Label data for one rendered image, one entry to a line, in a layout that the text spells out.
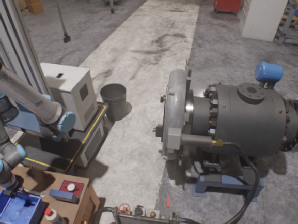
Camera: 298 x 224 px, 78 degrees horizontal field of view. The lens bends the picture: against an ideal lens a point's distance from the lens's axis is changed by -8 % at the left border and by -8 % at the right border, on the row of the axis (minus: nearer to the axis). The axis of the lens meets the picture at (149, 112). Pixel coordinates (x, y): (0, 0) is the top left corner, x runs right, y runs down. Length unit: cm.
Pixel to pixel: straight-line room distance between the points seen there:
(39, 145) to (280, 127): 204
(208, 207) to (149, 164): 70
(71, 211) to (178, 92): 106
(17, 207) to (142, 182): 105
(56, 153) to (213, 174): 140
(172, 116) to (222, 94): 43
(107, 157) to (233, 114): 134
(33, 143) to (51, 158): 30
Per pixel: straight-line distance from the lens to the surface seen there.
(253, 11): 510
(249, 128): 153
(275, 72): 179
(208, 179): 178
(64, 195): 140
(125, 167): 209
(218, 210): 198
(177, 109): 133
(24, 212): 160
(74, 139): 200
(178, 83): 141
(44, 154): 200
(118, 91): 253
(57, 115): 129
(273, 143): 166
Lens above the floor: 178
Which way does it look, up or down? 43 degrees down
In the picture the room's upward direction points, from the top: straight up
